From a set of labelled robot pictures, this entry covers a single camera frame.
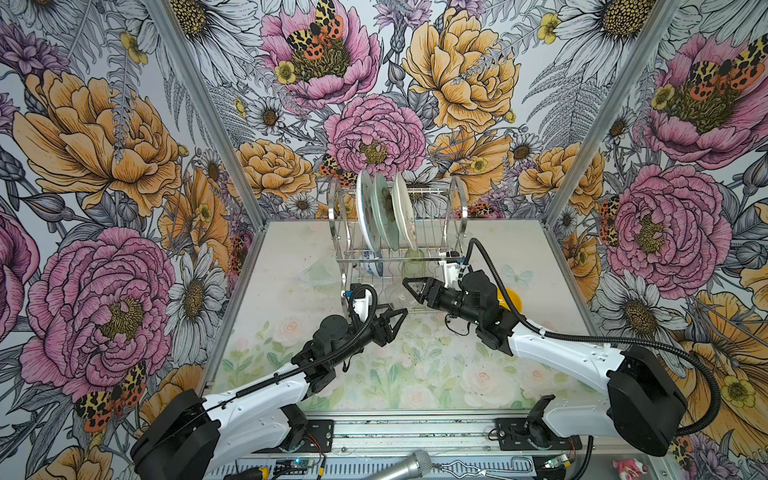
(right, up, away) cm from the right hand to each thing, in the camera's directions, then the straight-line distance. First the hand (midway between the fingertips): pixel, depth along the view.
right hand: (408, 293), depth 77 cm
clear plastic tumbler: (-2, -1, -2) cm, 3 cm away
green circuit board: (-28, -40, -6) cm, 49 cm away
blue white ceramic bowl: (-9, +5, +17) cm, 20 cm away
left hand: (-2, -6, -1) cm, 6 cm away
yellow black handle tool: (-36, -39, -9) cm, 54 cm away
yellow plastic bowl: (+34, -4, +18) cm, 38 cm away
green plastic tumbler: (+3, +7, +17) cm, 18 cm away
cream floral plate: (-1, +22, +4) cm, 22 cm away
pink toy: (+48, -37, -10) cm, 61 cm away
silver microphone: (+2, -37, -10) cm, 38 cm away
